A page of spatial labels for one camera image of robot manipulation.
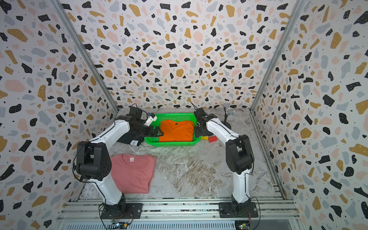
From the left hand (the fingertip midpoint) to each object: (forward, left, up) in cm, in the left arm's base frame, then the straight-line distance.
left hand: (159, 133), depth 90 cm
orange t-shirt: (+11, -10, -13) cm, 20 cm away
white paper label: (+1, +19, -12) cm, 23 cm away
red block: (+4, -36, -13) cm, 39 cm away
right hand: (+3, -28, -5) cm, 29 cm away
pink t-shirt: (-21, +15, -12) cm, 28 cm away
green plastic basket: (+3, +6, -13) cm, 15 cm away
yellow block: (+5, -30, -13) cm, 33 cm away
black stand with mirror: (+7, -44, +12) cm, 46 cm away
